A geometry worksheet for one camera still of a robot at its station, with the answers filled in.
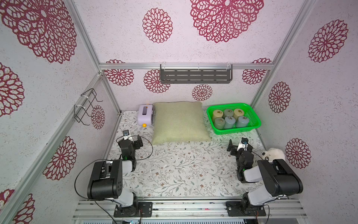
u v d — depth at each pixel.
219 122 1.03
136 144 0.83
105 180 0.46
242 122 1.03
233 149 0.82
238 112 1.08
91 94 0.83
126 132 0.78
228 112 1.09
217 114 1.08
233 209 0.73
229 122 1.03
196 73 0.94
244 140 0.76
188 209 0.75
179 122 0.97
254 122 1.06
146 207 0.75
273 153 0.74
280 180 0.45
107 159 0.95
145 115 1.06
